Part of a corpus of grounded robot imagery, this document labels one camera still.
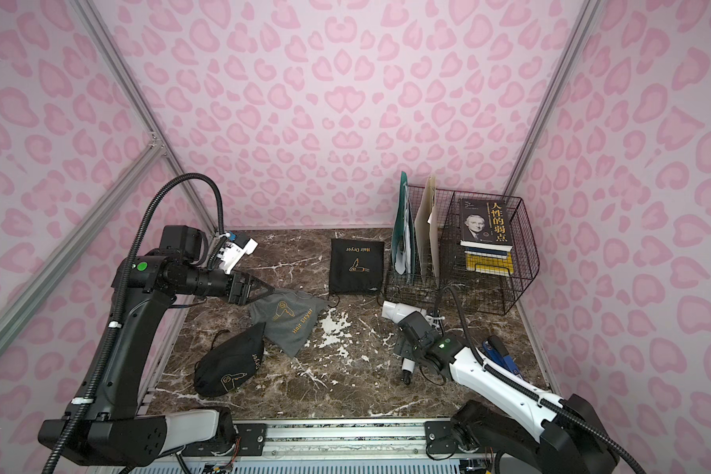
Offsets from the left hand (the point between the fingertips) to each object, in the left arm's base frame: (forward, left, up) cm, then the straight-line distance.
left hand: (265, 286), depth 68 cm
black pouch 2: (-10, +13, -22) cm, 28 cm away
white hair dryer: (+6, -31, -24) cm, 40 cm away
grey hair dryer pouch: (+4, 0, -24) cm, 24 cm away
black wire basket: (+18, -57, -30) cm, 66 cm away
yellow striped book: (+12, -61, -8) cm, 62 cm away
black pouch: (+27, -19, -29) cm, 44 cm away
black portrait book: (+27, -60, -7) cm, 67 cm away
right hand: (-5, -35, -25) cm, 43 cm away
